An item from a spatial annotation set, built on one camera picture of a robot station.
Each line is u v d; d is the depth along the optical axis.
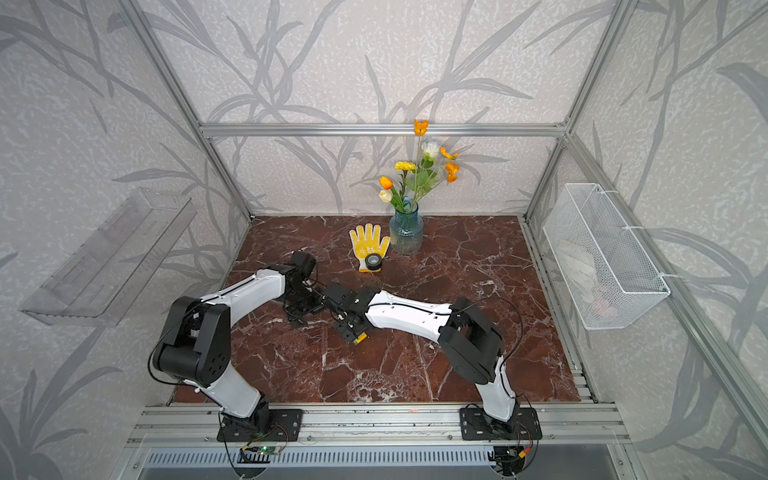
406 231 1.02
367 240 1.12
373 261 1.05
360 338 0.80
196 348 0.46
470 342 0.47
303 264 0.77
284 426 0.72
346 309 0.63
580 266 0.77
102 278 0.67
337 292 0.67
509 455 0.76
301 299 0.77
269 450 0.70
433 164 0.99
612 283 0.59
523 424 0.73
